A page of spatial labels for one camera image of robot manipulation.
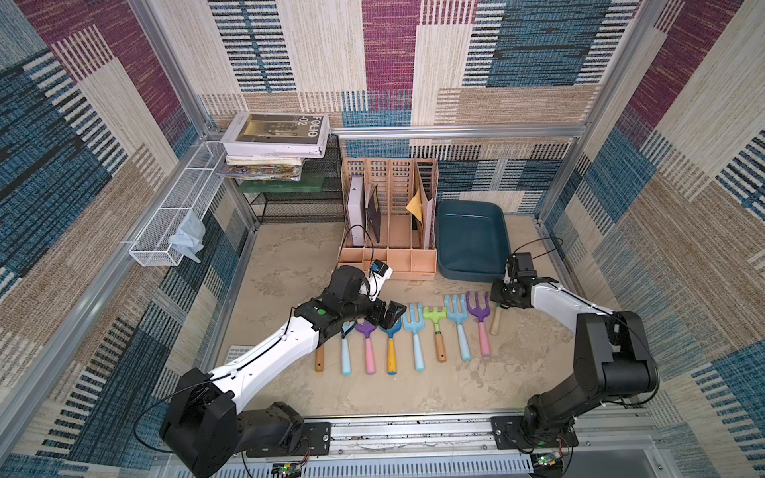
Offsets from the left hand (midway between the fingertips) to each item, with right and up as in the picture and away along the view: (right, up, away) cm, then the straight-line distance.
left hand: (391, 298), depth 80 cm
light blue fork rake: (+8, -11, +12) cm, 18 cm away
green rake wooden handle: (-20, -18, +5) cm, 27 cm away
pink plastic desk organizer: (0, +27, +38) cm, 46 cm away
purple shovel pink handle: (+28, -7, +15) cm, 32 cm away
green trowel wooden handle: (+14, -8, +14) cm, 22 cm away
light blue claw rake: (-13, -17, +6) cm, 22 cm away
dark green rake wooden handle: (+32, -9, +11) cm, 35 cm away
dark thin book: (-6, +26, +31) cm, 41 cm away
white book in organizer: (-11, +25, +17) cm, 33 cm away
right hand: (+34, 0, +16) cm, 38 cm away
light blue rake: (+21, -8, +14) cm, 27 cm away
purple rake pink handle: (-6, -6, -8) cm, 11 cm away
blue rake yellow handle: (0, -17, +5) cm, 18 cm away
